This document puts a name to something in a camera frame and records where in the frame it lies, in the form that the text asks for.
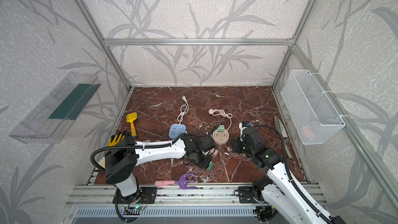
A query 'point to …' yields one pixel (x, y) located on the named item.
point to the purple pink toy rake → (182, 181)
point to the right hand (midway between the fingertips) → (232, 136)
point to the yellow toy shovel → (130, 117)
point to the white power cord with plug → (184, 109)
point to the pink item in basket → (307, 132)
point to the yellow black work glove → (115, 139)
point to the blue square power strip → (176, 129)
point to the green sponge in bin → (76, 102)
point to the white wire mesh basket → (314, 116)
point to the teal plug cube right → (210, 165)
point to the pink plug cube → (215, 153)
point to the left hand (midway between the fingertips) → (208, 161)
